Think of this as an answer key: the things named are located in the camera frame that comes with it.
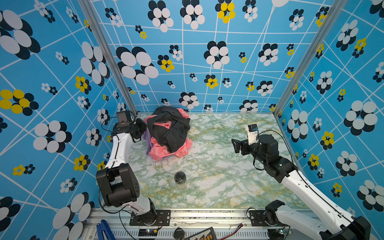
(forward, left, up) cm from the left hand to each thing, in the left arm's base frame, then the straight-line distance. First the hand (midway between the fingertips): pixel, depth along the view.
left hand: (147, 123), depth 87 cm
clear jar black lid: (-29, -21, -10) cm, 37 cm away
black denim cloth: (-4, -17, -8) cm, 19 cm away
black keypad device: (-51, -35, -19) cm, 65 cm away
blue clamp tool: (-49, +15, -18) cm, 54 cm away
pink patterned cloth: (-13, -6, -11) cm, 18 cm away
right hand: (-12, -53, +3) cm, 54 cm away
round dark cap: (-52, -22, -11) cm, 57 cm away
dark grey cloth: (+16, -7, -8) cm, 19 cm away
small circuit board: (-51, -5, -23) cm, 56 cm away
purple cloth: (-3, +2, -8) cm, 9 cm away
